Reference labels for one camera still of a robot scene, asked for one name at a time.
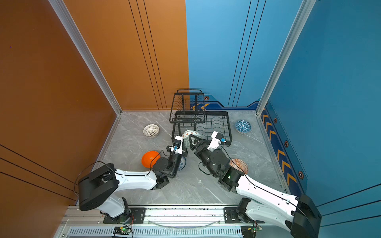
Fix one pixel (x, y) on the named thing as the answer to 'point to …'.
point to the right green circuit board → (249, 231)
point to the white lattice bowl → (151, 130)
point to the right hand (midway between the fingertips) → (188, 138)
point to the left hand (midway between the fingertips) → (182, 134)
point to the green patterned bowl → (185, 137)
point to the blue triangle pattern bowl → (242, 126)
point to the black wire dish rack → (187, 113)
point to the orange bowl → (148, 157)
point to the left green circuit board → (121, 230)
